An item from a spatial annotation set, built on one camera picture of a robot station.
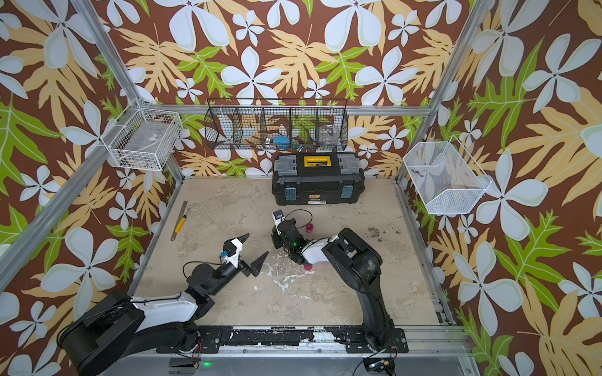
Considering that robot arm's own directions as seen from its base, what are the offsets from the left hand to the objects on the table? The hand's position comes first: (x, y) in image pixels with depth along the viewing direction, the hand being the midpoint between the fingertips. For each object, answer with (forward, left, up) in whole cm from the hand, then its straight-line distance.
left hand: (257, 240), depth 77 cm
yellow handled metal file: (+20, +39, -18) cm, 48 cm away
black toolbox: (+30, -22, -1) cm, 37 cm away
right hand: (+15, -4, -15) cm, 21 cm away
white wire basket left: (+34, +44, +16) cm, 58 cm away
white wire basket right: (+22, -68, +8) cm, 71 cm away
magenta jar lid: (-2, -18, -18) cm, 25 cm away
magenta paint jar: (+15, -19, -16) cm, 28 cm away
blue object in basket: (+39, -7, +11) cm, 41 cm away
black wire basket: (+49, -4, +13) cm, 51 cm away
